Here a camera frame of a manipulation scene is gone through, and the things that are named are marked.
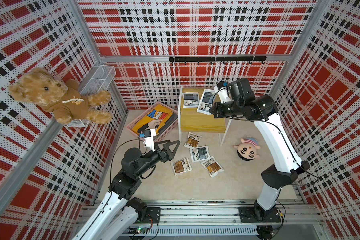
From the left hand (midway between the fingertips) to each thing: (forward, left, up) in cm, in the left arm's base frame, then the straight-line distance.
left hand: (177, 142), depth 65 cm
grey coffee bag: (+11, -12, -31) cm, 35 cm away
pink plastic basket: (+32, +8, -24) cm, 41 cm away
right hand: (+12, -16, +7) cm, 22 cm away
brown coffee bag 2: (+1, 0, -29) cm, 29 cm away
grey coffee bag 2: (+25, -6, +3) cm, 26 cm away
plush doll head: (+9, -40, -24) cm, 47 cm away
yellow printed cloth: (+36, +18, -23) cm, 46 cm away
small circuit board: (-30, +17, -29) cm, 46 cm away
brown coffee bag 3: (+1, -19, -29) cm, 35 cm away
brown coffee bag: (+20, -8, -30) cm, 37 cm away
